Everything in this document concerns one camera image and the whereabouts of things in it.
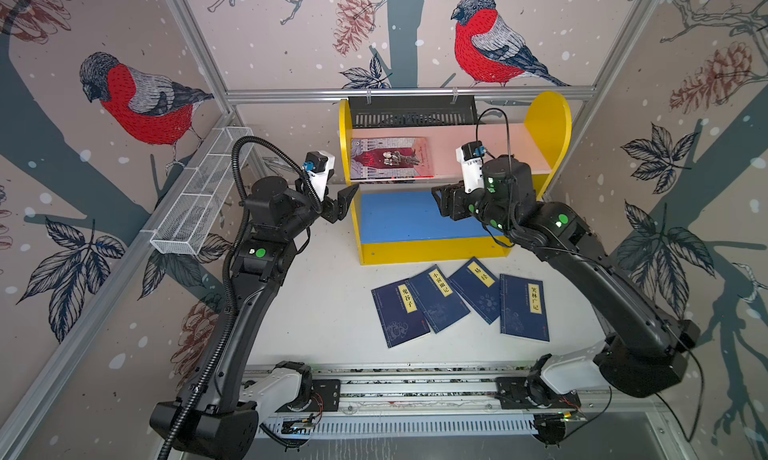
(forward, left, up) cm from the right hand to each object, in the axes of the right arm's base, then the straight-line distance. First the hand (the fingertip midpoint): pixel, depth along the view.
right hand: (439, 189), depth 65 cm
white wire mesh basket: (-2, +62, -7) cm, 63 cm away
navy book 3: (-3, -16, -41) cm, 44 cm away
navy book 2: (-7, -2, -40) cm, 41 cm away
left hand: (-1, +21, +4) cm, 22 cm away
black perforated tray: (+39, +20, -4) cm, 44 cm away
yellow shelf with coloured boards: (+12, +10, -26) cm, 30 cm away
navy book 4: (-11, -27, -40) cm, 50 cm away
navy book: (-12, +9, -40) cm, 43 cm away
